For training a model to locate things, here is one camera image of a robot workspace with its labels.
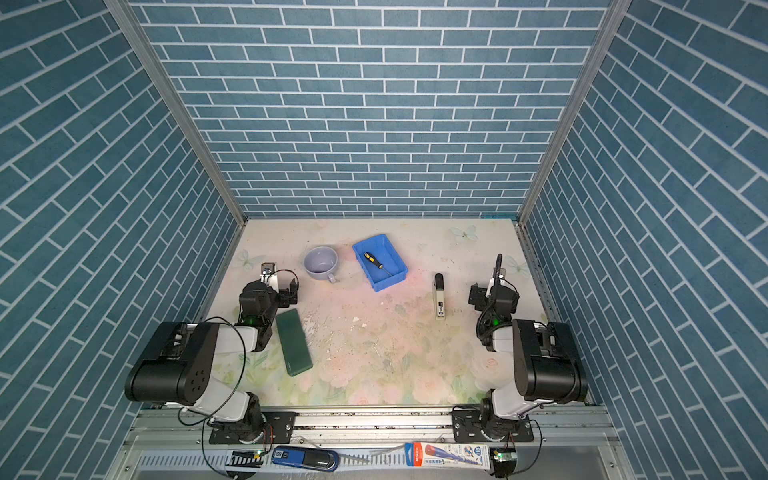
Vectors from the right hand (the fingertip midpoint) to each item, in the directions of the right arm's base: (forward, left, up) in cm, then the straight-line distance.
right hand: (492, 283), depth 94 cm
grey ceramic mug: (+6, +58, -2) cm, 59 cm away
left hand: (-5, +68, +2) cm, 68 cm away
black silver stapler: (-4, +16, -3) cm, 17 cm away
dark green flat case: (-25, +58, -6) cm, 64 cm away
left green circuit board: (-50, +63, -9) cm, 81 cm away
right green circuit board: (-44, 0, -11) cm, 46 cm away
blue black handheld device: (-49, +47, -1) cm, 68 cm away
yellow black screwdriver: (+9, +39, -4) cm, 40 cm away
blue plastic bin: (+16, +38, -6) cm, 42 cm away
